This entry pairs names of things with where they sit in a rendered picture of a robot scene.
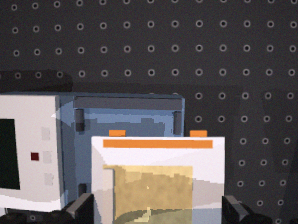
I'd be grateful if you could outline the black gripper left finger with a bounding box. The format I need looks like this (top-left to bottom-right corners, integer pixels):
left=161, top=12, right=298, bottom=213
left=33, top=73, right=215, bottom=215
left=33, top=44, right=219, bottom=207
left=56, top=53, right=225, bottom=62
left=0, top=193, right=94, bottom=224

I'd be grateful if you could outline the white bar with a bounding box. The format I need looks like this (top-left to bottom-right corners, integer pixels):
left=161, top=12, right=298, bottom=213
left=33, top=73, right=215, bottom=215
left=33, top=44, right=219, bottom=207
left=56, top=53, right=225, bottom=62
left=103, top=168, right=114, bottom=224

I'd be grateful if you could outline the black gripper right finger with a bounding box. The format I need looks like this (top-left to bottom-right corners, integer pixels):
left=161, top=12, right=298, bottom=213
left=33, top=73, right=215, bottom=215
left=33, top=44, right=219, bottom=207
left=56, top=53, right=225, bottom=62
left=221, top=195, right=273, bottom=224

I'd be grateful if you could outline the white rectangular tray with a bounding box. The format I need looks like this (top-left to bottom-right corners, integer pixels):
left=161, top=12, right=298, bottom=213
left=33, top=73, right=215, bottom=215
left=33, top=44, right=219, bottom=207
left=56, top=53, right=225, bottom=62
left=92, top=130, right=224, bottom=224

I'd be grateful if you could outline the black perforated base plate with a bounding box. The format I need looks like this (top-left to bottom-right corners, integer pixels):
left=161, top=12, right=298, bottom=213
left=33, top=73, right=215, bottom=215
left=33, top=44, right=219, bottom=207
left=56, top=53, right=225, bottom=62
left=0, top=0, right=298, bottom=224

